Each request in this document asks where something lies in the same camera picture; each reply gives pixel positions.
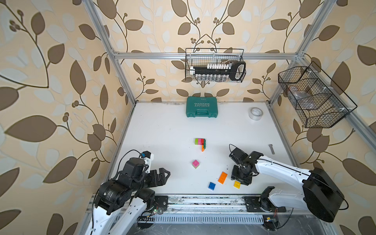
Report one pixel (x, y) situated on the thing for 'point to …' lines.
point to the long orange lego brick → (222, 177)
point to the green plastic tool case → (201, 106)
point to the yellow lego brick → (237, 184)
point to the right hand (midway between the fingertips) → (234, 180)
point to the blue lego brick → (211, 186)
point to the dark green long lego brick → (204, 147)
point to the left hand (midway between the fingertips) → (161, 173)
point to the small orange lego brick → (202, 149)
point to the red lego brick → (204, 142)
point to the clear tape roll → (255, 113)
